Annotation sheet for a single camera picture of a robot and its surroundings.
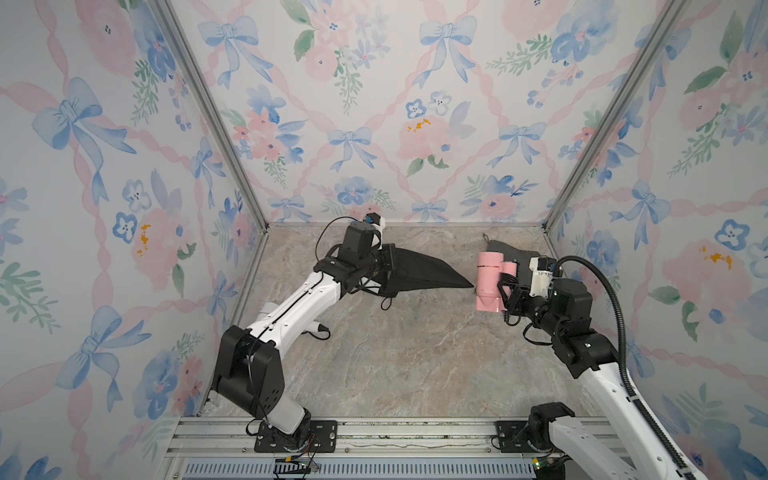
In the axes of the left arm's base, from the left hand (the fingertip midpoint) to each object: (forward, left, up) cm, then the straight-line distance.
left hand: (400, 250), depth 82 cm
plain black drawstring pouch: (-4, -1, -4) cm, 6 cm away
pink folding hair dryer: (-7, -23, +1) cm, 24 cm away
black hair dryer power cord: (-11, -26, 0) cm, 28 cm away
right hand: (-7, -27, +2) cm, 27 cm away
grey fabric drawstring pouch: (+17, -45, -23) cm, 53 cm away
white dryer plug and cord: (-14, +24, -19) cm, 34 cm away
